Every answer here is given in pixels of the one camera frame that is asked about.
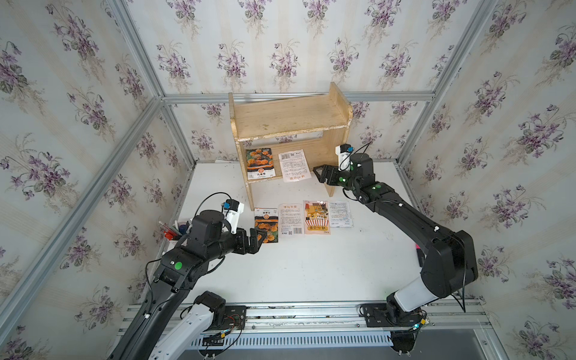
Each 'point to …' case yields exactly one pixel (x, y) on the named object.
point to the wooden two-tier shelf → (286, 139)
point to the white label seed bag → (294, 166)
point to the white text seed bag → (340, 215)
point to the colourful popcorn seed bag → (316, 216)
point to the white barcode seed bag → (290, 219)
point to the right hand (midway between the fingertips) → (323, 169)
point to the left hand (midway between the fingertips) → (258, 234)
